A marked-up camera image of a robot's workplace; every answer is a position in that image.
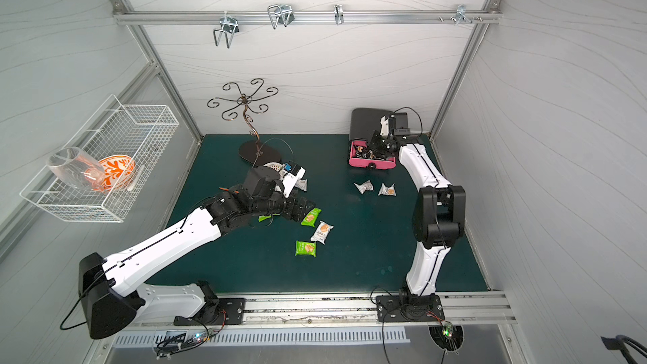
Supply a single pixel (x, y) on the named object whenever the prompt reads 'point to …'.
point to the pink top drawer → (373, 162)
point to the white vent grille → (276, 337)
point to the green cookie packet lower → (303, 248)
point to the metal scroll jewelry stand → (256, 152)
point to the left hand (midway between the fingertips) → (307, 200)
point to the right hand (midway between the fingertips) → (369, 139)
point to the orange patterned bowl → (111, 173)
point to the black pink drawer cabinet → (365, 121)
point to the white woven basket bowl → (274, 165)
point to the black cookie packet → (361, 152)
